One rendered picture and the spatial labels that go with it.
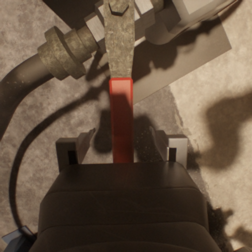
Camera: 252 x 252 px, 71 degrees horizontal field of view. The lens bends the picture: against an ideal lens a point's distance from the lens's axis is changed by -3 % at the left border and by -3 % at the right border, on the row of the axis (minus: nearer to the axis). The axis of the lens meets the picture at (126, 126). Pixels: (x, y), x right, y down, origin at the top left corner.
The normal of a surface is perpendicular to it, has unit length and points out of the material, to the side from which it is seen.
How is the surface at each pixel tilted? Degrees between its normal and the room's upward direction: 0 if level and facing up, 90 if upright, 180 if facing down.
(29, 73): 15
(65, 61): 27
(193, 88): 0
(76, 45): 9
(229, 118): 0
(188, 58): 0
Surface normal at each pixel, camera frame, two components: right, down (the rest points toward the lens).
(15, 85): -0.02, 0.55
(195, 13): 0.37, 0.77
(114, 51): 0.02, 0.25
